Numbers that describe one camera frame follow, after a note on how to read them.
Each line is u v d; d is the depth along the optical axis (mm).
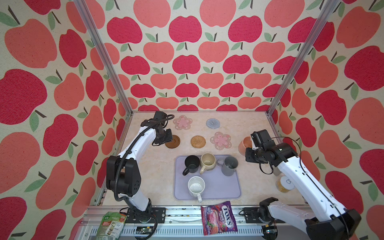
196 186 823
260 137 575
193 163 870
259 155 625
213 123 1144
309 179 438
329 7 694
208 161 921
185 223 730
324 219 393
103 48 846
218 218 712
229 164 876
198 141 1039
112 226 694
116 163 451
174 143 1025
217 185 859
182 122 1159
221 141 1039
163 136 747
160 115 714
